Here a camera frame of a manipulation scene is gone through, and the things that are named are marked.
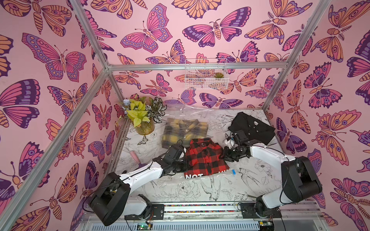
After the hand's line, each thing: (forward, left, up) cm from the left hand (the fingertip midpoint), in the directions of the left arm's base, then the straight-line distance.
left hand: (192, 166), depth 84 cm
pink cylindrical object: (+7, +36, -5) cm, 37 cm away
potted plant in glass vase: (+25, +29, +19) cm, 43 cm away
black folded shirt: (+30, -48, -4) cm, 57 cm away
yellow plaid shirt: (+29, +12, -3) cm, 31 cm away
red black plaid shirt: (+6, -7, 0) cm, 9 cm away
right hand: (+7, -17, -1) cm, 19 cm away
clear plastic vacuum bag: (+30, -19, -6) cm, 36 cm away
